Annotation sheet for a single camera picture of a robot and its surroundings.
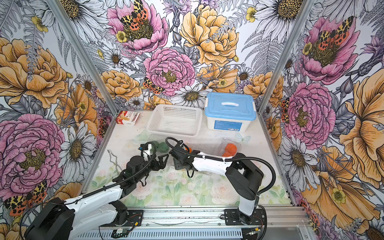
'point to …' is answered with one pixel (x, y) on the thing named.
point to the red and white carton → (127, 118)
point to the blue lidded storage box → (230, 111)
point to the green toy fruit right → (163, 147)
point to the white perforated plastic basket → (181, 120)
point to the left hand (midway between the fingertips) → (162, 159)
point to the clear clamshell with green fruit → (156, 141)
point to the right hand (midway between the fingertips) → (182, 164)
